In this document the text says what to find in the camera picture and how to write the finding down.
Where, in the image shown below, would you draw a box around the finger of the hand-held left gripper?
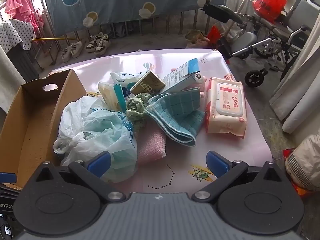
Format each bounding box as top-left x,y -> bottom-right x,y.
0,172 -> 17,183

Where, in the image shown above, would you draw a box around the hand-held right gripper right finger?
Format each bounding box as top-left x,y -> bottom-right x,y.
191,151 -> 285,203

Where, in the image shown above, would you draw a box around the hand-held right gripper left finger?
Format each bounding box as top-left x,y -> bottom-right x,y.
34,151 -> 127,203

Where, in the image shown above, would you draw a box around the white plastic bag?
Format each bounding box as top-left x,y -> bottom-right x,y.
53,96 -> 138,183

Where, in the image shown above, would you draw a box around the pink towel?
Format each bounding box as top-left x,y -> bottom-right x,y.
134,124 -> 167,165

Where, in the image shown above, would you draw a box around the brown cardboard box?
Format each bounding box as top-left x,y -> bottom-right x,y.
0,69 -> 87,188

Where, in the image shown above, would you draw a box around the green scrunchie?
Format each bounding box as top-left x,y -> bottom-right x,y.
125,92 -> 154,124

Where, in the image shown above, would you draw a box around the blue checked towel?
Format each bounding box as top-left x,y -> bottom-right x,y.
145,87 -> 205,147

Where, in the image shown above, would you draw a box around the blue edged flat pack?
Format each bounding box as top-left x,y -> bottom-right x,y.
98,81 -> 128,113

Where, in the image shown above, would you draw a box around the white blue tissue pack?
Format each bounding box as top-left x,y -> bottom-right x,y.
110,71 -> 148,100

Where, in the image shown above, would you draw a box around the pink wet wipes pack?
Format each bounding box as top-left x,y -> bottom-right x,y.
205,76 -> 248,138

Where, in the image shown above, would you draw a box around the beige quilted jacket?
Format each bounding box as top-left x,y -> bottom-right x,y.
285,134 -> 320,192

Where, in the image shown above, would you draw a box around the blue white carton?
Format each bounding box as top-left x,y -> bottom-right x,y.
160,58 -> 202,95

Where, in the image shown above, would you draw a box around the small olive box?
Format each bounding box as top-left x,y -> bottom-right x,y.
130,70 -> 166,97

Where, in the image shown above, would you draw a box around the pink printed tablecloth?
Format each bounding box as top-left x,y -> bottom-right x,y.
46,47 -> 274,205

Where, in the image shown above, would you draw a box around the black bin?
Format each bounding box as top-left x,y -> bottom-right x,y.
6,46 -> 39,83

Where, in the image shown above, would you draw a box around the brown white sneaker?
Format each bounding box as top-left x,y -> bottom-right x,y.
86,32 -> 103,53

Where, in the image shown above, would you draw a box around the pink slippers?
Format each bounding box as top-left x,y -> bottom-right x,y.
186,39 -> 210,48

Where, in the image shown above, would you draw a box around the grey round seat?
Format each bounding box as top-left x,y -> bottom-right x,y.
229,31 -> 258,54

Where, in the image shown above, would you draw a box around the small red bag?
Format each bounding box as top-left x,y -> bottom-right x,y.
207,25 -> 222,44

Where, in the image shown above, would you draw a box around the straw basket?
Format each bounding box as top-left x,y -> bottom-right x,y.
185,29 -> 204,42

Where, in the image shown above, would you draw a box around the yellow pole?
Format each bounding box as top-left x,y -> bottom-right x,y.
32,37 -> 77,42

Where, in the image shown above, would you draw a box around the wheelchair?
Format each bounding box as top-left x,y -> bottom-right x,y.
225,0 -> 318,88

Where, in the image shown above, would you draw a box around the white star print cloth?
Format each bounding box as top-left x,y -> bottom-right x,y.
0,19 -> 34,54

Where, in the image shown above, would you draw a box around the metal balcony railing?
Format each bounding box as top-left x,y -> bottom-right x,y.
0,0 -> 225,69

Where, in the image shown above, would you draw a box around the black padded seat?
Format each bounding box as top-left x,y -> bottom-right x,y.
200,1 -> 242,24

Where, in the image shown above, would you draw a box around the blue sheet with circles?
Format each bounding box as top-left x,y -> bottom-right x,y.
41,0 -> 224,37

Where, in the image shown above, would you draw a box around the large red plastic bag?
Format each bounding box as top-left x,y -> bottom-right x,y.
252,0 -> 287,22

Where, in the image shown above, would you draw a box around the pink hanging garment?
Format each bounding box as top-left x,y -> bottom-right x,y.
5,0 -> 44,38

